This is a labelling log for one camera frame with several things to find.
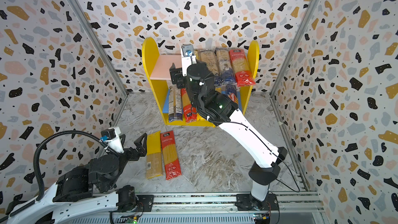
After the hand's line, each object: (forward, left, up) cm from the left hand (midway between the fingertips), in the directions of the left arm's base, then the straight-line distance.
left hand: (138, 135), depth 61 cm
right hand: (+17, -19, +23) cm, 34 cm away
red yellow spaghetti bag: (+23, -18, -15) cm, 33 cm away
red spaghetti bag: (-4, -9, -30) cm, 31 cm away
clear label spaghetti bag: (+30, -9, -16) cm, 35 cm away
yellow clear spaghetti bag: (+1, +2, -31) cm, 31 cm away
